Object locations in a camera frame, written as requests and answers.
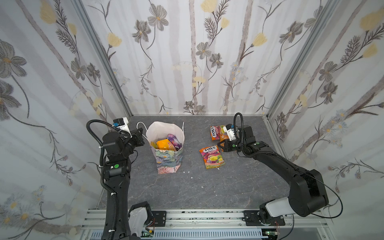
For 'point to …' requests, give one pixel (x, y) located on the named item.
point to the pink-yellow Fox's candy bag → (212, 157)
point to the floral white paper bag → (168, 161)
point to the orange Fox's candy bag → (155, 146)
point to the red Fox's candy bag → (216, 131)
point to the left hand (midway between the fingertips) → (139, 124)
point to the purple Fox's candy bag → (174, 141)
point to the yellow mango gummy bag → (165, 144)
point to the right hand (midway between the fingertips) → (216, 140)
